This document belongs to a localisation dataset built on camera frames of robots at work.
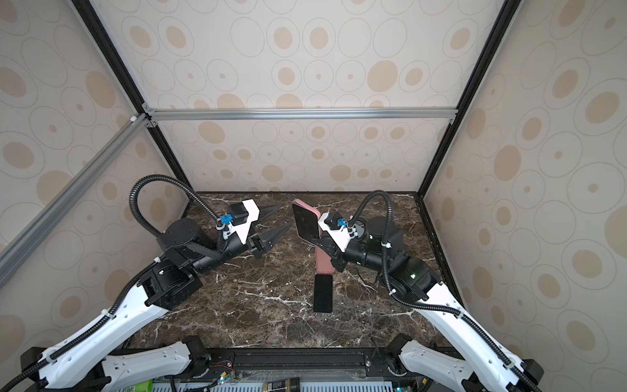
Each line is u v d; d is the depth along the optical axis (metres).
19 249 0.52
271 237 0.48
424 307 0.43
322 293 0.88
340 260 0.54
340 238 0.52
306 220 0.53
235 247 0.47
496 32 0.72
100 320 0.40
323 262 0.99
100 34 0.72
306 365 0.74
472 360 0.41
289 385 0.68
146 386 0.69
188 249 0.39
